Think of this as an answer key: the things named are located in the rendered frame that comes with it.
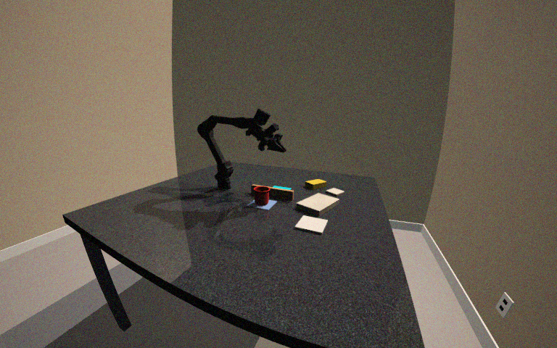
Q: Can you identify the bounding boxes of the red cup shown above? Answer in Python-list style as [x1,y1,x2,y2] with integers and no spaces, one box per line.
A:
[253,186,270,206]

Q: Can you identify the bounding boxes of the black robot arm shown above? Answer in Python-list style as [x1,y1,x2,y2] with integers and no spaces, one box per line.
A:
[197,109,279,191]

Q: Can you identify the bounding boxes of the yellow flat block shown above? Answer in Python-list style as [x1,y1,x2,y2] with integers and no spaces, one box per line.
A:
[305,179,327,190]

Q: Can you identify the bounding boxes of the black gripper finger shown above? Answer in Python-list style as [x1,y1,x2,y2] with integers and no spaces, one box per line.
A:
[276,136,286,151]
[267,138,285,152]

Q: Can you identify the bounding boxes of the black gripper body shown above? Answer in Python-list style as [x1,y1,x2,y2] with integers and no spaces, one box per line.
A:
[256,128,283,151]

